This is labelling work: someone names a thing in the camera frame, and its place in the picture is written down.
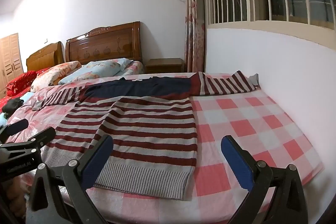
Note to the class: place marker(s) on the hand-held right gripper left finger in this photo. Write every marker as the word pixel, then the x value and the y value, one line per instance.
pixel 97 161

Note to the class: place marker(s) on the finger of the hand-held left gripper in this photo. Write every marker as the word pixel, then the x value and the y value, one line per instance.
pixel 39 138
pixel 17 126

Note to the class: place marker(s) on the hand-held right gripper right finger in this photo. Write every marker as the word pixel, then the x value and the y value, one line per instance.
pixel 236 161

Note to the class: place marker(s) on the dark navy garment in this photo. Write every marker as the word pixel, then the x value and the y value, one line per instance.
pixel 144 129

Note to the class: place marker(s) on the dark cloth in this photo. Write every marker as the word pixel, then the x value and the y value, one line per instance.
pixel 11 105

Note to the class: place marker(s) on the pink checkered bed sheet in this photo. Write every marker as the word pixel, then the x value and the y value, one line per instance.
pixel 249 121

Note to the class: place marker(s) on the red blanket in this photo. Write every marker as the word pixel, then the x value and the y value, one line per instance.
pixel 22 82

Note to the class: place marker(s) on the orange floral pillow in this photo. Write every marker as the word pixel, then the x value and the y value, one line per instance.
pixel 52 74

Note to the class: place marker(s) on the light wooden wardrobe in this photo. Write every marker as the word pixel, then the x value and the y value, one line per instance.
pixel 10 61

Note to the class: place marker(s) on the small wooden headboard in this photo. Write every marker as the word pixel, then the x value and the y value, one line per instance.
pixel 44 57

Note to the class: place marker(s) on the light blue floral pillow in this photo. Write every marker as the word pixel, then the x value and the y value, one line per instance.
pixel 97 70

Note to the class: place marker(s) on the large carved wooden headboard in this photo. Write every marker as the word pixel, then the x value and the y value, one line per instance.
pixel 105 43

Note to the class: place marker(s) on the wooden nightstand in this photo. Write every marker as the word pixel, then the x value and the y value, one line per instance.
pixel 164 65

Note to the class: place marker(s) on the floral pink curtain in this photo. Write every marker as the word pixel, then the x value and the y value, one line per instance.
pixel 193 16

